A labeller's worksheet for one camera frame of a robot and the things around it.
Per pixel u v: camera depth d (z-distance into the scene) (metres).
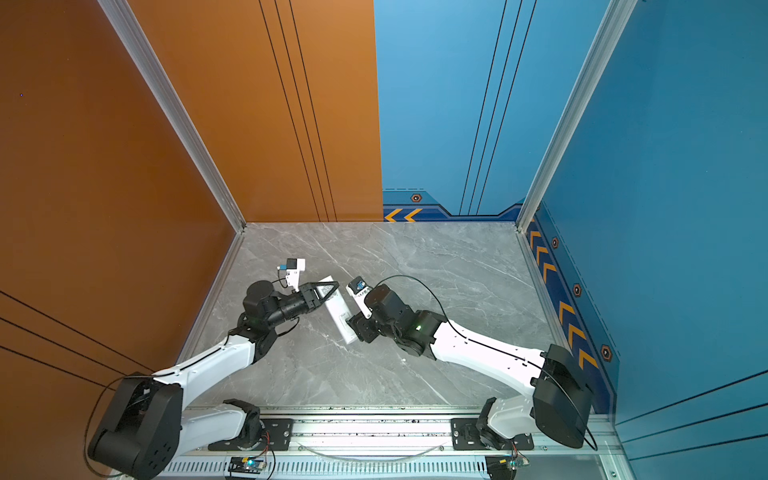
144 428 0.41
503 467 0.71
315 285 0.74
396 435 0.76
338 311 0.77
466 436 0.72
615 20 0.70
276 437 0.74
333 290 0.77
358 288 0.65
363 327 0.66
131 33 0.72
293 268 0.74
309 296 0.71
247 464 0.71
